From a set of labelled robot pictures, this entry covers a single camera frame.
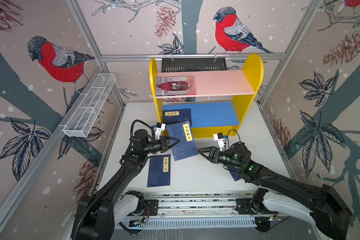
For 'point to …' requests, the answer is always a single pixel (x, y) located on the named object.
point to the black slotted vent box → (193, 65)
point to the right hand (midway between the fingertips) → (197, 155)
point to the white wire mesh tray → (82, 120)
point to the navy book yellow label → (159, 171)
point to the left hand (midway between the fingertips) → (178, 142)
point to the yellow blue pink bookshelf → (217, 98)
